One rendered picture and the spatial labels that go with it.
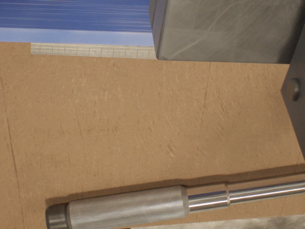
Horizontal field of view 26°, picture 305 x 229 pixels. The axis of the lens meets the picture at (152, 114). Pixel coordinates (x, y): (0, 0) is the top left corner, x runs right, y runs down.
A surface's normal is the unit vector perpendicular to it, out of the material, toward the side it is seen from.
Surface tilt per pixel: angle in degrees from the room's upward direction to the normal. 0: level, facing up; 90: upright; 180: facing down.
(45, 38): 0
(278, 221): 0
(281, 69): 0
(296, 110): 90
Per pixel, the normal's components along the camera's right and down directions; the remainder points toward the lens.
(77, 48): 0.11, 0.71
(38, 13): 0.13, -0.70
